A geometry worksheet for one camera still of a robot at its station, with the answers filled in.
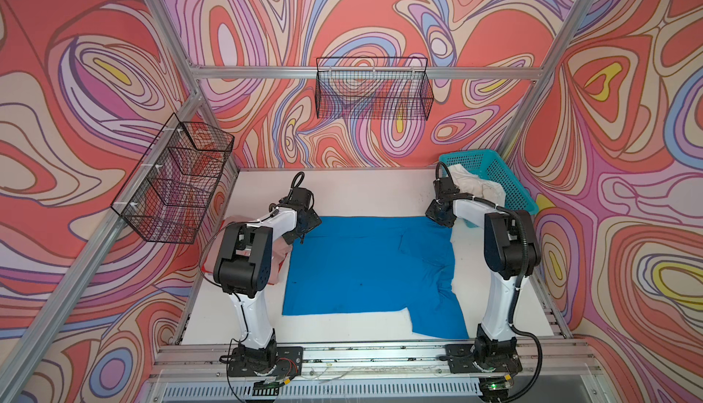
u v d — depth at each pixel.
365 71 0.87
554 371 0.76
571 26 0.77
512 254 0.55
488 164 1.15
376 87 0.96
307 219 0.81
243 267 0.51
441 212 0.80
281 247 0.92
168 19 0.76
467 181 1.12
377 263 0.93
